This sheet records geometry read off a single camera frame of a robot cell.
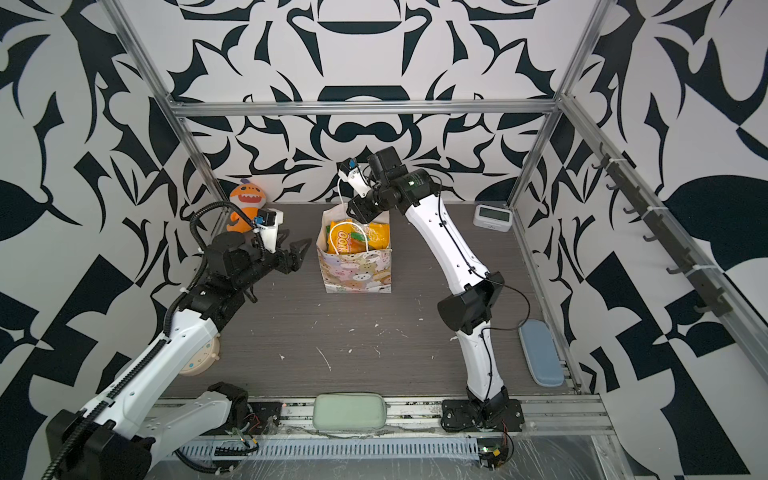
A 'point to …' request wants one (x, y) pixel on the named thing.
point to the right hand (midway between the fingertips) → (353, 204)
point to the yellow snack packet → (346, 236)
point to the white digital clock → (493, 217)
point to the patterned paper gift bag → (354, 257)
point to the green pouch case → (345, 411)
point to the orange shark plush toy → (249, 198)
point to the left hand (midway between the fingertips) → (297, 229)
